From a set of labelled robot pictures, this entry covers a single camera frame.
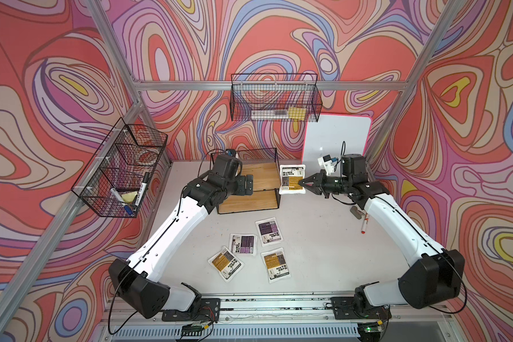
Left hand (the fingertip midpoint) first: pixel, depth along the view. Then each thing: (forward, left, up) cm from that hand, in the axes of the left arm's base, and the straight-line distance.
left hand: (242, 180), depth 75 cm
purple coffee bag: (-7, -10, -27) cm, 30 cm away
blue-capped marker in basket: (-9, +40, -1) cm, 41 cm away
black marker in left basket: (-6, +32, +3) cm, 33 cm away
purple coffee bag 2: (-12, +1, -28) cm, 30 cm away
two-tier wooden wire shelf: (+18, -8, -10) cm, 22 cm away
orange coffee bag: (-20, +7, -27) cm, 34 cm away
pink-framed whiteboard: (+25, -38, +1) cm, 46 cm away
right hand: (-2, -21, -2) cm, 21 cm away
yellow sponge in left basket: (-7, +39, -1) cm, 39 cm away
